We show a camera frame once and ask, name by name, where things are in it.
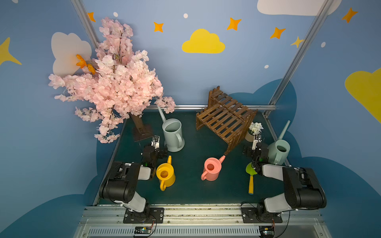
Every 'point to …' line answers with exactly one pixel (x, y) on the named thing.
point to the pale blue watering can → (172, 129)
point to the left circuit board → (143, 230)
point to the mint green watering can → (278, 151)
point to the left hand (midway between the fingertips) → (158, 142)
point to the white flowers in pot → (255, 129)
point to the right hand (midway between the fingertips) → (255, 144)
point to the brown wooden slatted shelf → (225, 118)
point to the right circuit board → (266, 231)
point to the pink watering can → (212, 168)
